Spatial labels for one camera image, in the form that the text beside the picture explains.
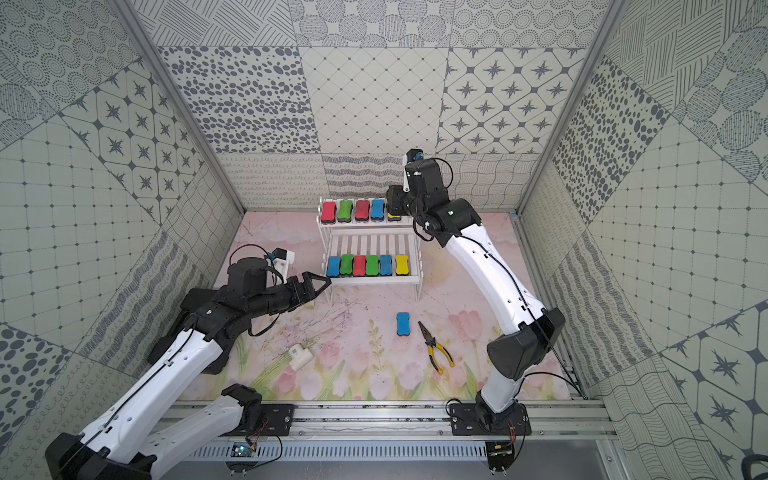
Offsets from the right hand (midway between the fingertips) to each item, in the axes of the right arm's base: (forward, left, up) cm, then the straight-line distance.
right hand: (397, 197), depth 75 cm
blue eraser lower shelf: (-6, +3, -22) cm, 23 cm away
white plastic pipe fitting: (-29, +27, -33) cm, 52 cm away
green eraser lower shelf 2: (-6, +8, -22) cm, 24 cm away
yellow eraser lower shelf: (-6, -1, -23) cm, 24 cm away
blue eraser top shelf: (+4, +6, -8) cm, 11 cm away
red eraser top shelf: (+2, +19, -7) cm, 20 cm away
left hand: (-18, +19, -12) cm, 28 cm away
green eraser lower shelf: (-8, +15, -21) cm, 27 cm away
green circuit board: (-50, +38, -37) cm, 73 cm away
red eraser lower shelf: (-8, +11, -21) cm, 25 cm away
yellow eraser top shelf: (0, +1, -7) cm, 7 cm away
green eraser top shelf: (+2, +15, -7) cm, 16 cm away
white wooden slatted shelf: (+2, +11, -22) cm, 25 cm away
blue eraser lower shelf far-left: (-8, +19, -21) cm, 29 cm away
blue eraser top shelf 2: (-18, -2, -36) cm, 40 cm away
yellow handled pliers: (-24, -10, -36) cm, 44 cm away
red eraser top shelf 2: (+3, +10, -8) cm, 13 cm away
